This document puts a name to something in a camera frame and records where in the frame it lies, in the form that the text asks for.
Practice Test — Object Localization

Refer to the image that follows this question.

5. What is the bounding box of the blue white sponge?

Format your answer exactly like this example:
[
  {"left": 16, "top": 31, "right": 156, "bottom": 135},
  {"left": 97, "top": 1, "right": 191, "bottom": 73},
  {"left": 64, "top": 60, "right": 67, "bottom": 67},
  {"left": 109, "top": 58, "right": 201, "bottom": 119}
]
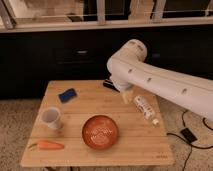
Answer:
[{"left": 58, "top": 88, "right": 77, "bottom": 103}]

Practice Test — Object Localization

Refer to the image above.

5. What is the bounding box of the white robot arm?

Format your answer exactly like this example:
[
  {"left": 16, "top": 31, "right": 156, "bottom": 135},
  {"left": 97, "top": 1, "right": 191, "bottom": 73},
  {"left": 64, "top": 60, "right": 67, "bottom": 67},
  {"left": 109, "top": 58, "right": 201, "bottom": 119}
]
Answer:
[{"left": 107, "top": 39, "right": 213, "bottom": 121}]

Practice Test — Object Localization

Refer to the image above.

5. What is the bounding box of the orange ceramic bowl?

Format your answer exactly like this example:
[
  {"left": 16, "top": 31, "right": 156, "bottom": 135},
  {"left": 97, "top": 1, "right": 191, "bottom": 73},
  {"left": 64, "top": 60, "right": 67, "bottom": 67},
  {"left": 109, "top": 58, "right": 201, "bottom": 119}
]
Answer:
[{"left": 82, "top": 115, "right": 119, "bottom": 150}]

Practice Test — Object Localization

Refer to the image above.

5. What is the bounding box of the white ceramic mug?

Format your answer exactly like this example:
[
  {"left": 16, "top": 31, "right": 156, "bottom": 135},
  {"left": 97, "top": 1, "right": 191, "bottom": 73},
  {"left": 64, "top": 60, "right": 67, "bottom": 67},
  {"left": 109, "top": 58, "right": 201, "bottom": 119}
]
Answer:
[{"left": 40, "top": 107, "right": 62, "bottom": 130}]

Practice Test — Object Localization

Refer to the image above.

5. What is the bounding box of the black rectangular case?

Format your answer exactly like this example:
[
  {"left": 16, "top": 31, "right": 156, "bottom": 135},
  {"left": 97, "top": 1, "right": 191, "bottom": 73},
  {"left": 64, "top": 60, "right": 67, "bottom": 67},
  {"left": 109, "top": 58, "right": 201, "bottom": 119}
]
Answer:
[{"left": 103, "top": 79, "right": 116, "bottom": 90}]

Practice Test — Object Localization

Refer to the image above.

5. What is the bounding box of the wooden table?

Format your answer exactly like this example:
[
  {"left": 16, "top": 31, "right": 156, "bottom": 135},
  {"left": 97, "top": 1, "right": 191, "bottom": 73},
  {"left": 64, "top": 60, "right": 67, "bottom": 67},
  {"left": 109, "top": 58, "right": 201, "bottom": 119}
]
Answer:
[{"left": 21, "top": 80, "right": 174, "bottom": 167}]

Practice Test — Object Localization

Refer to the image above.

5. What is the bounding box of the black power adapter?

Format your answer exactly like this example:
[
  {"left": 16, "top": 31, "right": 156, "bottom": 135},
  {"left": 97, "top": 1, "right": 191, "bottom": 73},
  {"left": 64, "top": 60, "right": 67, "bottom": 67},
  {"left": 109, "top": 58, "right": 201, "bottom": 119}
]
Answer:
[{"left": 181, "top": 128, "right": 197, "bottom": 143}]

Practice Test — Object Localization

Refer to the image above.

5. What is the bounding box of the orange carrot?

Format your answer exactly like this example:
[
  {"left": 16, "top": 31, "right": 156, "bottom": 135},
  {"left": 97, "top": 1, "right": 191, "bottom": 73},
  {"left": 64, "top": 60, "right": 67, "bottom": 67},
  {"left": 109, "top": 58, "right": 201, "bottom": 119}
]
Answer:
[{"left": 29, "top": 140, "right": 64, "bottom": 150}]

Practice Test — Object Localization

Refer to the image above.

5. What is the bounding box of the dark cabinet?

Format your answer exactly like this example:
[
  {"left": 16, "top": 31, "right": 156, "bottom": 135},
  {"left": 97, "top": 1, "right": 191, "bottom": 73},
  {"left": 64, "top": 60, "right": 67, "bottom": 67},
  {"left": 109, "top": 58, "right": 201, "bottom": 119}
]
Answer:
[{"left": 0, "top": 25, "right": 213, "bottom": 99}]

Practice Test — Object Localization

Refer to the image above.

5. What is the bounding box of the black cable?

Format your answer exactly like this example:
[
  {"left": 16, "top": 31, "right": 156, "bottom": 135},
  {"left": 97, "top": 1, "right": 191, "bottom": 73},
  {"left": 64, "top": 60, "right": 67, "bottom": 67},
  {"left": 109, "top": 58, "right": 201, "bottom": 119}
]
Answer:
[{"left": 166, "top": 109, "right": 213, "bottom": 171}]

